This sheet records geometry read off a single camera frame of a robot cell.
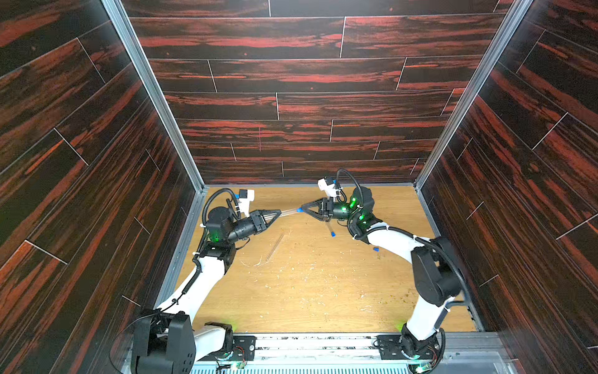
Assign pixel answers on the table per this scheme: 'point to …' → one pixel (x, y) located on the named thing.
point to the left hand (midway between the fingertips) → (282, 216)
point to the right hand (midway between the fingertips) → (303, 207)
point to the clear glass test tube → (329, 226)
